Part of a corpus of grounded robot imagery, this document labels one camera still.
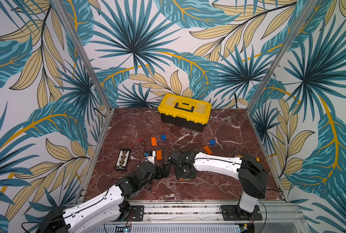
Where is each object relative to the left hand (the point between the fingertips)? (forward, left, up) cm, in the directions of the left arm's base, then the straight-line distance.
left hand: (164, 167), depth 79 cm
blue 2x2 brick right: (+22, -32, -9) cm, 40 cm away
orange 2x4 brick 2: (+13, +4, -12) cm, 18 cm away
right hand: (-2, -10, -6) cm, 12 cm away
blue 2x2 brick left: (+24, +2, -8) cm, 26 cm away
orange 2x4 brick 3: (+17, -28, -10) cm, 34 cm away
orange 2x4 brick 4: (-6, -10, 0) cm, 12 cm away
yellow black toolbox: (+35, -15, +8) cm, 39 cm away
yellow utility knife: (+10, -59, -8) cm, 60 cm away
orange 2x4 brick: (+23, +9, -9) cm, 26 cm away
